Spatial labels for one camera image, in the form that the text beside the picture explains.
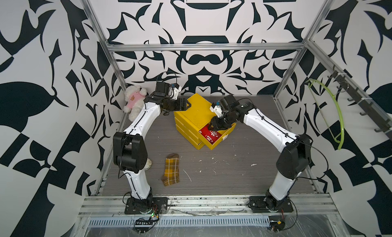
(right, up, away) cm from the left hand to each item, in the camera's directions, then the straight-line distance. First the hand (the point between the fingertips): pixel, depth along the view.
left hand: (184, 103), depth 89 cm
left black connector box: (-18, -57, -18) cm, 63 cm away
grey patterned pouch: (-19, -34, -4) cm, 39 cm away
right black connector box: (+44, -56, -18) cm, 73 cm away
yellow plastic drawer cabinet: (+5, -11, -11) cm, 16 cm away
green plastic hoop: (+70, -20, -21) cm, 76 cm away
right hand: (+14, -12, -6) cm, 20 cm away
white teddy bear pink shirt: (-36, +6, +19) cm, 41 cm away
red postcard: (+15, -18, -8) cm, 25 cm away
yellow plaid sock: (-6, -38, -6) cm, 39 cm away
